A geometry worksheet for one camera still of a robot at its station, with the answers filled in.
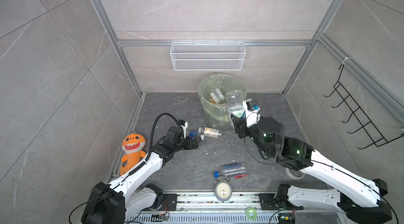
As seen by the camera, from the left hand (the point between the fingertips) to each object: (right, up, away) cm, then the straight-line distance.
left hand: (194, 135), depth 83 cm
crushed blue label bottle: (-2, 0, +8) cm, 8 cm away
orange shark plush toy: (-34, -5, +1) cm, 34 cm away
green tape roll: (+29, -34, -12) cm, 46 cm away
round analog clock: (+14, -24, -10) cm, 30 cm away
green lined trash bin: (+10, +26, +12) cm, 30 cm away
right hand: (+19, +13, -20) cm, 31 cm away
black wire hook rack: (+72, +3, -24) cm, 76 cm away
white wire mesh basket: (+8, +49, +18) cm, 52 cm away
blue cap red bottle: (+22, -18, -2) cm, 28 cm away
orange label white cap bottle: (+8, 0, +10) cm, 13 cm away
